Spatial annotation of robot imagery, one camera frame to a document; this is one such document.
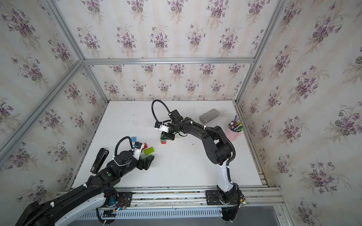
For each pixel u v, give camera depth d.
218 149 0.52
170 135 0.83
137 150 0.71
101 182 0.56
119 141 0.60
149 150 0.90
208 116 1.07
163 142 0.93
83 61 0.92
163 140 0.91
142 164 0.72
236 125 0.92
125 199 0.73
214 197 0.73
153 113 0.77
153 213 0.73
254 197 0.75
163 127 0.81
